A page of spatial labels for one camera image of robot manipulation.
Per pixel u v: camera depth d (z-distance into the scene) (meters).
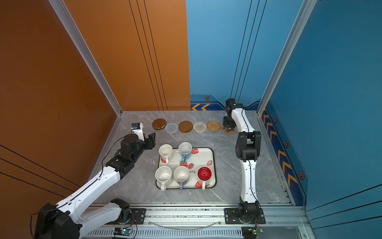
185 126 1.09
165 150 0.92
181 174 0.86
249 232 0.71
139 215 0.74
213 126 1.11
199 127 1.09
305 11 0.71
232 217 0.72
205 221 0.73
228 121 0.91
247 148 0.62
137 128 0.68
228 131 1.07
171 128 1.09
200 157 0.95
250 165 0.63
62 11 0.71
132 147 0.59
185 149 0.92
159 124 1.12
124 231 0.71
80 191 0.45
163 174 0.85
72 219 0.40
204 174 0.85
